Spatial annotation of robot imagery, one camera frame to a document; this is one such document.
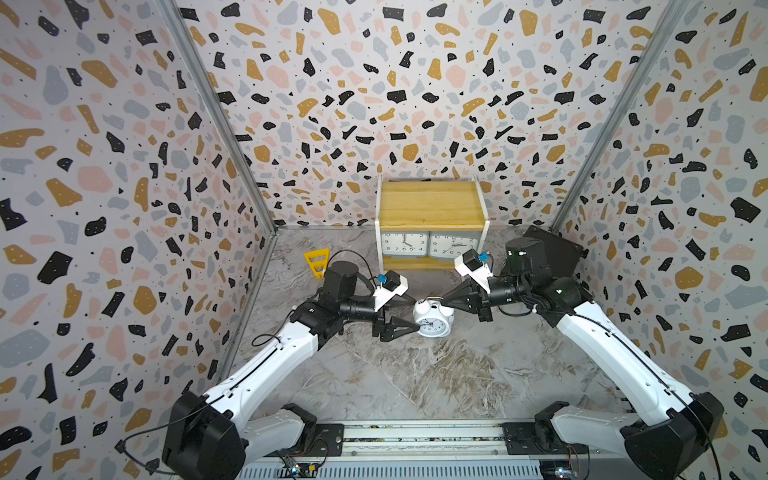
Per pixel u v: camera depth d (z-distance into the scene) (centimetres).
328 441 74
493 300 59
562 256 112
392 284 59
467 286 61
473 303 61
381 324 62
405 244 89
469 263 56
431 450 73
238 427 40
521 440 73
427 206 82
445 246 89
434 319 66
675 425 38
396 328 62
